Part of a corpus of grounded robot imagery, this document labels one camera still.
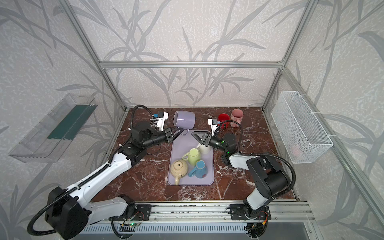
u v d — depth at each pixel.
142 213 0.72
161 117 0.66
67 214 0.38
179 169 0.79
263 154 0.49
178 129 0.71
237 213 0.73
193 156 0.83
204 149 0.91
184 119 0.72
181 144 0.98
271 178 0.47
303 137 0.62
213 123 0.74
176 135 0.69
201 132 0.74
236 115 1.03
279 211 0.75
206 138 0.71
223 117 1.08
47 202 0.40
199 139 0.72
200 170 0.80
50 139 0.64
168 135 0.64
